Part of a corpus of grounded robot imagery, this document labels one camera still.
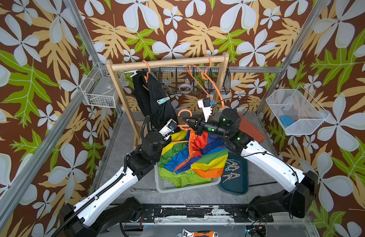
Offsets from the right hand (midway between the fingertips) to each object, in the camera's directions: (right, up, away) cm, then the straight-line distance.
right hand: (183, 119), depth 62 cm
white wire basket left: (-49, +20, +23) cm, 58 cm away
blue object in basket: (+57, 0, +17) cm, 60 cm away
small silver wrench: (-28, -39, +20) cm, 52 cm away
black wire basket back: (+2, +29, +36) cm, 46 cm away
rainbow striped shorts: (+12, -18, +16) cm, 27 cm away
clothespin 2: (+29, -32, +24) cm, 50 cm away
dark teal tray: (+31, -34, +24) cm, 52 cm away
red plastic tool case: (+49, -4, +47) cm, 68 cm away
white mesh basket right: (+65, +6, +21) cm, 69 cm away
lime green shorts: (0, -31, +16) cm, 35 cm away
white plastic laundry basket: (-12, -37, +19) cm, 43 cm away
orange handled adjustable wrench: (+2, -54, +7) cm, 54 cm away
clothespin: (+31, -27, +28) cm, 50 cm away
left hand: (-11, -1, +8) cm, 14 cm away
